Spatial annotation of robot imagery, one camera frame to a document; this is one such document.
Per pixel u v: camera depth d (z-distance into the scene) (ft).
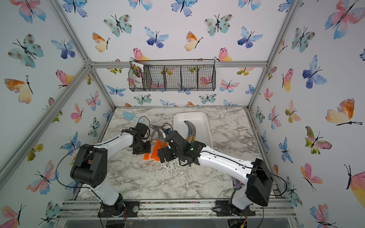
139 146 2.58
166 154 2.15
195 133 3.39
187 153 1.76
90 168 1.53
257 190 1.29
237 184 2.70
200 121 3.62
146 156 3.00
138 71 2.87
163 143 3.22
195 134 3.36
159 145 3.22
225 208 2.43
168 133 2.20
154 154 3.05
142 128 2.62
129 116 3.79
